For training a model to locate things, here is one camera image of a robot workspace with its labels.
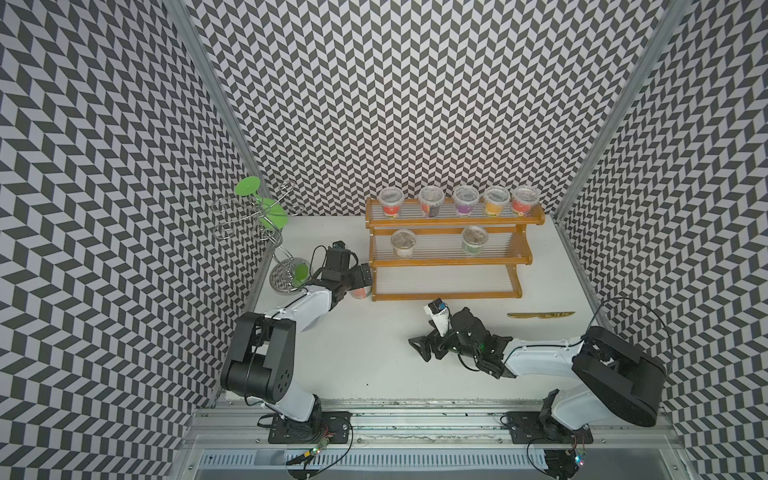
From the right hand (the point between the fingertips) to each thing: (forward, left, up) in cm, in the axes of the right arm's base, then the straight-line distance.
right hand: (421, 336), depth 85 cm
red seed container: (+24, -26, +30) cm, 47 cm away
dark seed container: (+25, -11, +30) cm, 41 cm away
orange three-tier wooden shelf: (+21, -10, +10) cm, 25 cm away
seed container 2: (+21, +5, +18) cm, 28 cm away
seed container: (+24, +8, +31) cm, 40 cm away
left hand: (+19, +20, +4) cm, 28 cm away
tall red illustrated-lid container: (+16, +19, -2) cm, 24 cm away
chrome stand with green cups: (+30, +52, +20) cm, 63 cm away
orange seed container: (+25, -19, +30) cm, 44 cm away
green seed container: (+23, -16, +16) cm, 32 cm away
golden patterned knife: (+8, -38, -4) cm, 40 cm away
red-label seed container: (+24, -3, +31) cm, 39 cm away
